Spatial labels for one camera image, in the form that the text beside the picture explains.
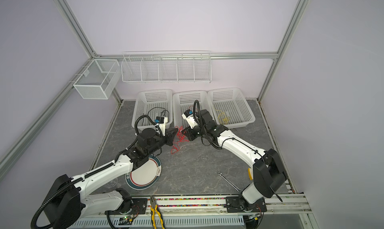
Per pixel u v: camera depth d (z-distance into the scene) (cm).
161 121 68
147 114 111
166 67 99
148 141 59
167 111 110
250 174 83
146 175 83
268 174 43
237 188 79
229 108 116
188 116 71
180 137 81
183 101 116
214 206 75
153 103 119
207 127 63
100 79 100
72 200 39
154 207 73
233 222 71
